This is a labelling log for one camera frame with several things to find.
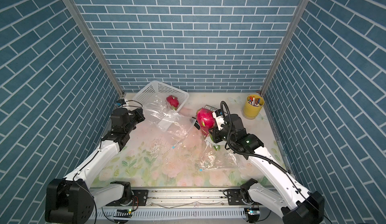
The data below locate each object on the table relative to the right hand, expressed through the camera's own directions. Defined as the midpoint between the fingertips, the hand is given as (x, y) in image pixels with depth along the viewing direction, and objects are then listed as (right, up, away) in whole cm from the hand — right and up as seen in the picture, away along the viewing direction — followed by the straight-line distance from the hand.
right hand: (211, 130), depth 75 cm
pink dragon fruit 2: (-25, +16, +29) cm, 42 cm away
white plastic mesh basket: (-42, +20, +40) cm, 62 cm away
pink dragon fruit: (-3, +6, -4) cm, 8 cm away
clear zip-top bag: (-27, +7, +10) cm, 29 cm away
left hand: (-36, +11, +7) cm, 38 cm away
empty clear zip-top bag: (+2, -19, +9) cm, 21 cm away
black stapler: (-8, 0, +23) cm, 25 cm away
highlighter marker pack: (+2, +11, +36) cm, 38 cm away
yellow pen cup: (+30, +13, +24) cm, 40 cm away
